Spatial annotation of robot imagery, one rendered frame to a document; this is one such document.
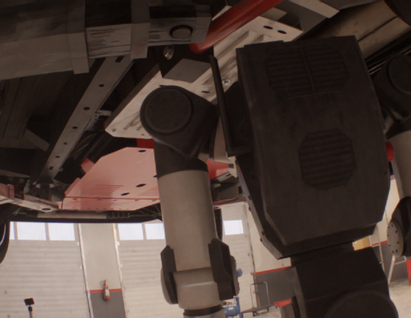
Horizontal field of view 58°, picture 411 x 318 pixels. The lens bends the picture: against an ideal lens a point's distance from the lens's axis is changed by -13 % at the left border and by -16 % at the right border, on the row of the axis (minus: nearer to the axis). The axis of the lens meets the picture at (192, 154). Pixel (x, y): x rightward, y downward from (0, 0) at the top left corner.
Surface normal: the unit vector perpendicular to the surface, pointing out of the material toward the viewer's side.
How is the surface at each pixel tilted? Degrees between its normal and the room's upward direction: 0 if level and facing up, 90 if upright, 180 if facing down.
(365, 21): 144
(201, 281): 60
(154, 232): 90
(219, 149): 134
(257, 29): 180
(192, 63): 180
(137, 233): 90
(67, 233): 90
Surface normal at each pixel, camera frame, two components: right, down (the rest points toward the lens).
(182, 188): -0.04, -0.30
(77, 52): 0.14, 0.94
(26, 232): 0.51, -0.33
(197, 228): 0.25, -0.33
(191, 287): -0.16, -0.58
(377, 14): -0.38, 0.73
